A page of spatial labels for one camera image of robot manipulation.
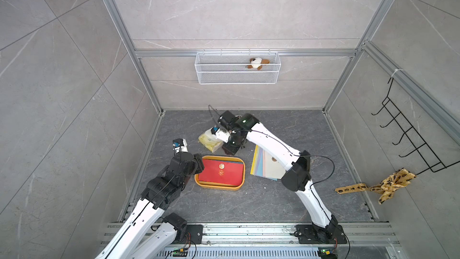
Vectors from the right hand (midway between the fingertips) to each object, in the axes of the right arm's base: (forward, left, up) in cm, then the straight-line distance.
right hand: (230, 147), depth 84 cm
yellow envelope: (-3, -12, -15) cm, 19 cm away
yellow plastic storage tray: (-14, +8, -11) cm, 20 cm away
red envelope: (-8, +5, -11) cm, 14 cm away
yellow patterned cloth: (-21, -61, +2) cm, 65 cm away
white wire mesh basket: (+44, -4, +15) cm, 47 cm away
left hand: (-8, +14, +7) cm, 17 cm away
